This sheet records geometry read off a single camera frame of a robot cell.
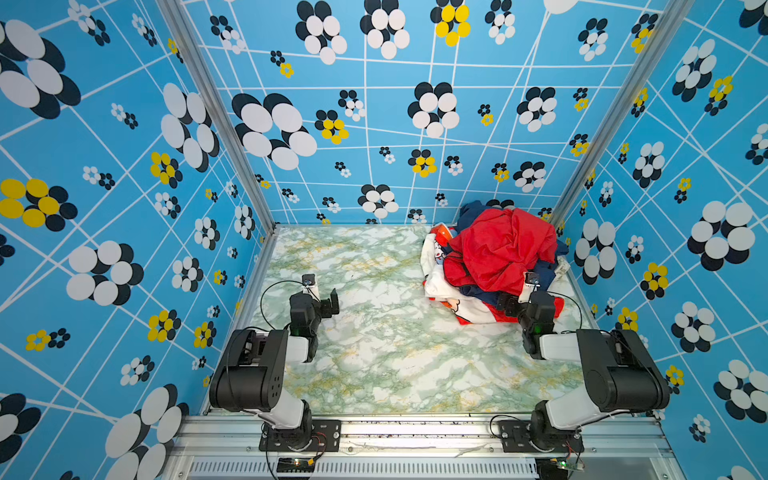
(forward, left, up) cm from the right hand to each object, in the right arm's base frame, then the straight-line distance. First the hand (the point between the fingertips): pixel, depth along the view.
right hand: (519, 290), depth 94 cm
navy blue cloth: (+29, +11, +7) cm, 32 cm away
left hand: (-1, +63, +2) cm, 63 cm away
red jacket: (+5, +9, +14) cm, 18 cm away
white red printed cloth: (-5, +17, -3) cm, 18 cm away
